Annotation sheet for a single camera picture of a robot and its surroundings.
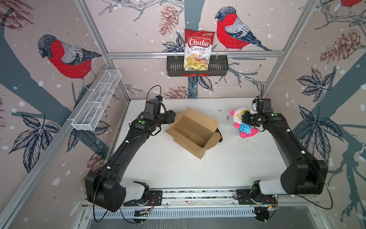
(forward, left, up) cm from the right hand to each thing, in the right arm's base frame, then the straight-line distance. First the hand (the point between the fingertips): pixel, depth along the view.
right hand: (241, 119), depth 85 cm
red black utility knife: (+3, +12, -17) cm, 21 cm away
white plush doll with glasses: (-7, -1, -2) cm, 7 cm away
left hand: (-4, +42, +10) cm, 44 cm away
